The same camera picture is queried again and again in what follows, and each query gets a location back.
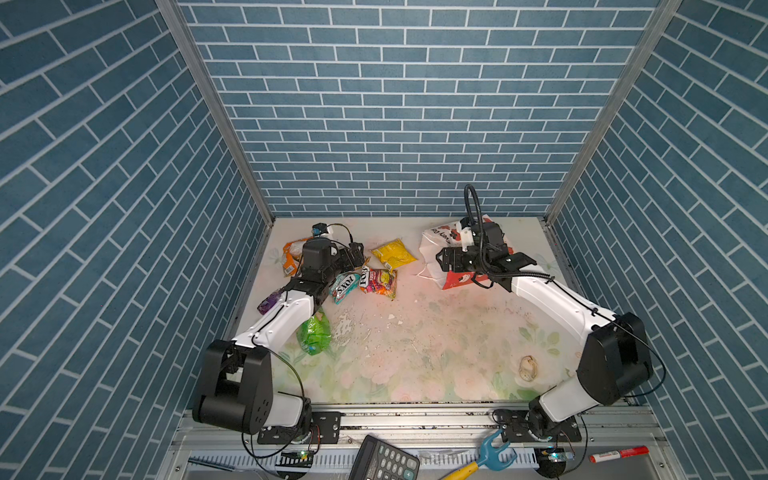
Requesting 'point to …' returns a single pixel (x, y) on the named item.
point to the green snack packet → (342, 285)
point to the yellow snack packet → (395, 254)
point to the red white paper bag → (448, 235)
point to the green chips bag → (315, 334)
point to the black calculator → (380, 460)
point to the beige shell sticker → (528, 368)
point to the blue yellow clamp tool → (493, 457)
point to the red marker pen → (627, 452)
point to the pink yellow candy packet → (378, 280)
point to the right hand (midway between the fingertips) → (446, 252)
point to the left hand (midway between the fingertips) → (352, 247)
